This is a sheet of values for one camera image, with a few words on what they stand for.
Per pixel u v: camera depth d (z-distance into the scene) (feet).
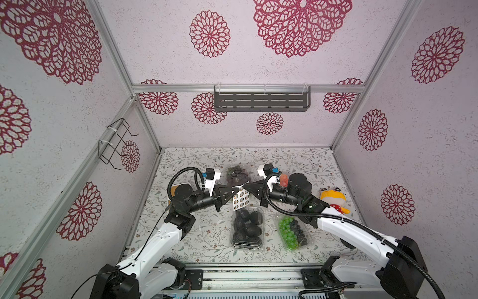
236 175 3.19
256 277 2.46
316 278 2.41
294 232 2.67
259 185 2.02
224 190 2.15
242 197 2.30
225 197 2.17
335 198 2.96
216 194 2.05
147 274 1.38
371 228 1.50
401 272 1.28
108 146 2.44
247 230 2.63
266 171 1.91
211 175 1.98
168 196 1.80
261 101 3.27
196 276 2.46
